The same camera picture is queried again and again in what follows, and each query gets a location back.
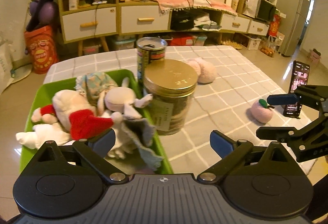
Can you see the tall metal can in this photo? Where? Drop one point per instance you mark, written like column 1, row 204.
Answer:
column 149, row 49

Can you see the pink fluffy plush toy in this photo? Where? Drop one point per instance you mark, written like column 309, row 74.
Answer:
column 205, row 70

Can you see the white santa plush toy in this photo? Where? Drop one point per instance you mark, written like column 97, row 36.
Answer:
column 69, row 117

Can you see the pink apple plush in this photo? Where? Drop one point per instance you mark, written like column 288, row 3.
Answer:
column 262, row 111

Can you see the white paper bag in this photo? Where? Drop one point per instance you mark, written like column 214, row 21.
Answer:
column 6, row 67

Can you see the grey green rag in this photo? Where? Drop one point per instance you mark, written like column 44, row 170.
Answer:
column 138, row 134

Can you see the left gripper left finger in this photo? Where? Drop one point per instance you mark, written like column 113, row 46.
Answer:
column 93, row 152

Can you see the red storage box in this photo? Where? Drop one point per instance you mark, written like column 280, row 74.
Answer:
column 181, row 40

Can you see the grey refrigerator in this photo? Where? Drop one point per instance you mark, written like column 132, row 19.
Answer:
column 292, row 23

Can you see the pink cloth runner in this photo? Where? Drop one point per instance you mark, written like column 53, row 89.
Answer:
column 170, row 5

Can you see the glass jar gold lid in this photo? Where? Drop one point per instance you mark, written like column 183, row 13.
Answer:
column 172, row 84

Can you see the purple ball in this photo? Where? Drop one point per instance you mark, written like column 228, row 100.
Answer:
column 48, row 13

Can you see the clear plastic storage bin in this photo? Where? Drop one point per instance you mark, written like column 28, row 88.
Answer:
column 115, row 45

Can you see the microwave oven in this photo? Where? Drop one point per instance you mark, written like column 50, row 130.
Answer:
column 259, row 9

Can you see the plush doll floral bonnet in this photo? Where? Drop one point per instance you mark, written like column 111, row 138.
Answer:
column 103, row 92

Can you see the white grey cloth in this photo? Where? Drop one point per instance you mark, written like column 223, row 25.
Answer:
column 120, row 147

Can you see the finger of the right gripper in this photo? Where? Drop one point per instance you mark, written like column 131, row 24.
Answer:
column 309, row 95
column 283, row 134

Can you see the low cabinet with drawer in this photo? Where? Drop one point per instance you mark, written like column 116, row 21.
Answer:
column 142, row 17

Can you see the grey checked tablecloth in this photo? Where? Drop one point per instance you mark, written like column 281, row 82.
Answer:
column 222, row 105

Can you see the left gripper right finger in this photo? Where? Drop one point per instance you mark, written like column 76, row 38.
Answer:
column 232, row 154

